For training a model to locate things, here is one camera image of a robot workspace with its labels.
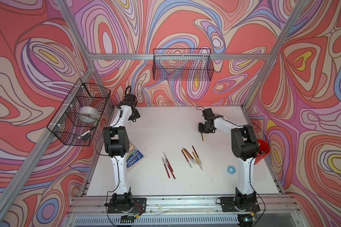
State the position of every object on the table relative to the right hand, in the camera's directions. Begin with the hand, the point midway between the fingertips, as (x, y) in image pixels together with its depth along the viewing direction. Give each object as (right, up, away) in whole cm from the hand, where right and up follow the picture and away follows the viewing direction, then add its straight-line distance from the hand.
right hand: (201, 133), depth 104 cm
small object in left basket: (-67, +2, -32) cm, 74 cm away
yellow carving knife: (0, -3, -3) cm, 4 cm away
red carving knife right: (-23, -21, -18) cm, 36 cm away
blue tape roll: (+14, -21, -19) cm, 31 cm away
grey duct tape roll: (-66, +13, -32) cm, 74 cm away
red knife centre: (-11, -13, -11) cm, 20 cm away
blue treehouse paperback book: (-46, -13, -15) cm, 50 cm away
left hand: (-51, +12, -2) cm, 52 cm away
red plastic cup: (+30, -7, -24) cm, 39 cm away
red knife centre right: (-6, -13, -13) cm, 19 cm away
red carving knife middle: (-26, -14, -13) cm, 33 cm away
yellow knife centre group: (-11, -14, -12) cm, 22 cm away
